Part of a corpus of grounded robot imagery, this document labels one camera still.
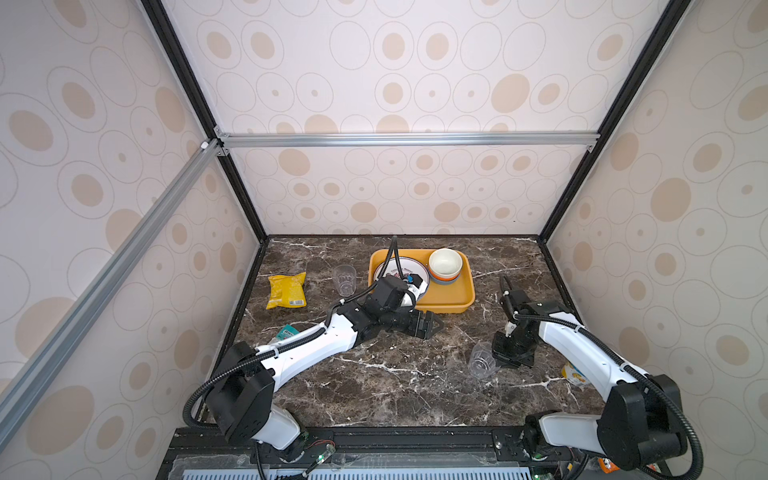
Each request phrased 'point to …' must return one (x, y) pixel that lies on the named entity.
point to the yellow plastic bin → (438, 298)
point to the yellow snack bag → (287, 291)
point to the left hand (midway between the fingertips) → (441, 323)
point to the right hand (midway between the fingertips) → (497, 361)
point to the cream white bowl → (445, 263)
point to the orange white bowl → (445, 276)
